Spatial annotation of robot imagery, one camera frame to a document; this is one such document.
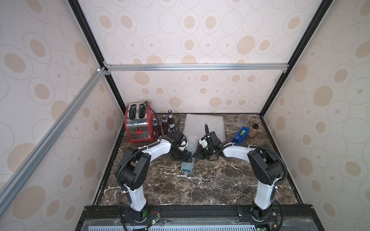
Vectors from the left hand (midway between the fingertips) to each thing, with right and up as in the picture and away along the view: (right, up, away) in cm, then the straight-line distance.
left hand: (190, 159), depth 89 cm
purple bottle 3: (-14, +24, +10) cm, 30 cm away
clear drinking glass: (+42, +25, +23) cm, 54 cm away
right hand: (+4, +3, +3) cm, 6 cm away
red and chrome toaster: (-33, +24, +3) cm, 41 cm away
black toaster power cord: (-29, +36, +7) cm, 46 cm away
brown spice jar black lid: (+49, +20, +20) cm, 57 cm away
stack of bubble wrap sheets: (+4, +22, +25) cm, 33 cm away
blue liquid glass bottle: (-2, -4, -4) cm, 6 cm away
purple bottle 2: (-17, +21, +6) cm, 28 cm away
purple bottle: (-22, +18, +5) cm, 29 cm away
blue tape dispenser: (+36, +14, +11) cm, 40 cm away
